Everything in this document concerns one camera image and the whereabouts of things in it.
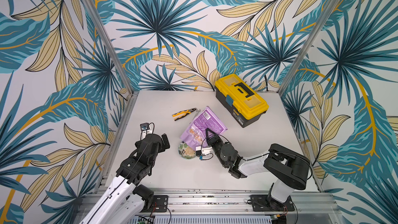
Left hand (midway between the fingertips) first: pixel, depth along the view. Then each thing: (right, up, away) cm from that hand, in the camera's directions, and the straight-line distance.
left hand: (156, 139), depth 75 cm
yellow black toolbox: (+45, +19, +17) cm, 52 cm away
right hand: (+23, +2, +2) cm, 23 cm away
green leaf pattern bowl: (+13, -10, +13) cm, 21 cm away
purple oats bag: (+19, +2, +6) cm, 20 cm away
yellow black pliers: (+8, +11, +31) cm, 34 cm away
